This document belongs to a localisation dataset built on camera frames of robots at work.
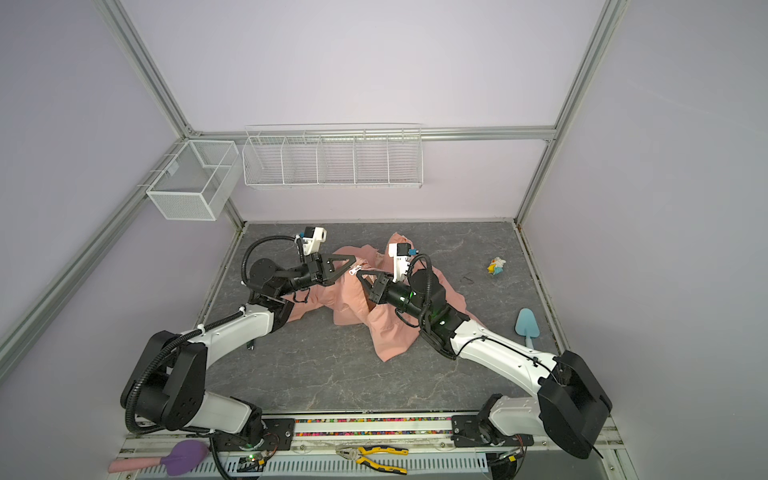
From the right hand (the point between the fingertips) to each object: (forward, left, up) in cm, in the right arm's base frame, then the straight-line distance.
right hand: (355, 278), depth 70 cm
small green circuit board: (-33, +26, -31) cm, 52 cm away
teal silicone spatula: (+1, -50, -29) cm, 57 cm away
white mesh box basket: (+39, +56, -1) cm, 68 cm away
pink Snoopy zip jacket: (0, +2, -9) cm, 10 cm away
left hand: (+1, 0, +3) cm, 3 cm away
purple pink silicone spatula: (-33, +42, -28) cm, 61 cm away
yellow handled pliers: (-32, 0, -28) cm, 42 cm away
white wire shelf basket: (+48, +12, +2) cm, 50 cm away
